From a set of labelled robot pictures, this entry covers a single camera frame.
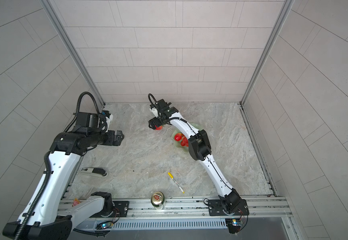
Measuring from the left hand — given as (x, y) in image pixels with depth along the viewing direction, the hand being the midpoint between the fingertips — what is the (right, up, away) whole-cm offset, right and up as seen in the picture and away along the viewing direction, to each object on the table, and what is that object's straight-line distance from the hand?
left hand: (119, 132), depth 70 cm
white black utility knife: (-16, -21, +7) cm, 28 cm away
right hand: (+13, +4, +30) cm, 33 cm away
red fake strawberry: (+14, -1, +29) cm, 32 cm away
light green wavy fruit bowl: (+32, -12, +19) cm, 39 cm away
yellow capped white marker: (+25, -27, +10) cm, 38 cm away
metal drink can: (+20, -29, -6) cm, 35 cm away
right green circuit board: (+54, -42, -2) cm, 69 cm away
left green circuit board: (-3, -40, -6) cm, 40 cm away
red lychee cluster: (+30, -5, +19) cm, 35 cm away
